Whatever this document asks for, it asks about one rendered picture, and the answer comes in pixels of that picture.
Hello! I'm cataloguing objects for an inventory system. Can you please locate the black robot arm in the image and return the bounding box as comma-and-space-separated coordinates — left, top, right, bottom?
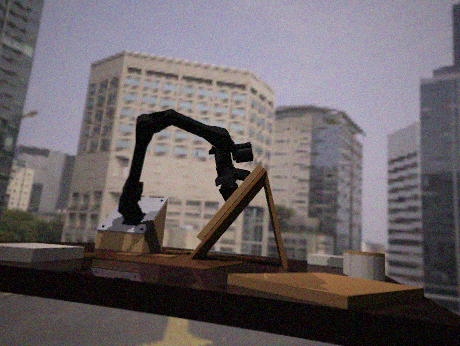
117, 109, 253, 226

